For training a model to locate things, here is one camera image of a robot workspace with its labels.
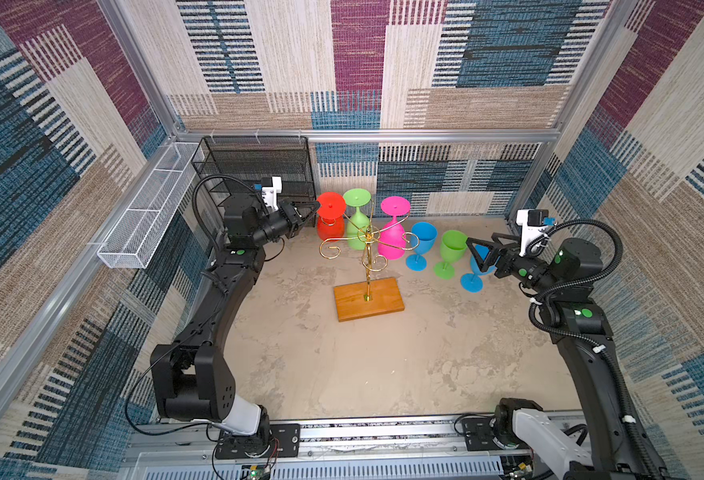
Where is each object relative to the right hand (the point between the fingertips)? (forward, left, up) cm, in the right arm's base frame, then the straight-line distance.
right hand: (480, 242), depth 68 cm
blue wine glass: (+11, -11, -34) cm, 37 cm away
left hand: (+11, +36, +5) cm, 37 cm away
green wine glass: (+9, +27, -3) cm, 29 cm away
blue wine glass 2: (+19, +7, -19) cm, 28 cm away
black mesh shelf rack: (+44, +68, -8) cm, 81 cm away
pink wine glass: (+11, +18, -9) cm, 23 cm away
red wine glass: (+9, +34, -1) cm, 35 cm away
